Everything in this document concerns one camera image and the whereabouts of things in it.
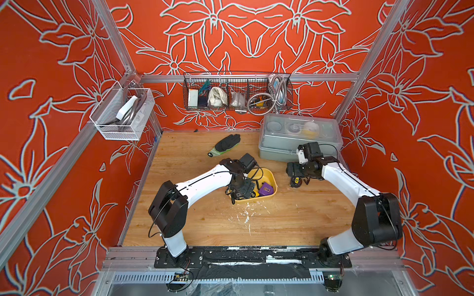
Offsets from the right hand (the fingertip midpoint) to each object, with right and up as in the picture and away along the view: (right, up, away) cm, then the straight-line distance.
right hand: (292, 168), depth 89 cm
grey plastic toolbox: (-4, +17, +3) cm, 18 cm away
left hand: (-25, -7, -5) cm, 26 cm away
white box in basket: (-49, +36, +1) cm, 61 cm away
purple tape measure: (-13, -11, +1) cm, 17 cm away
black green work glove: (-35, +12, +23) cm, 44 cm away
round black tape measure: (+3, -7, +3) cm, 8 cm away
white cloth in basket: (-37, +36, +1) cm, 52 cm away
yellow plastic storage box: (-15, -5, +8) cm, 17 cm away
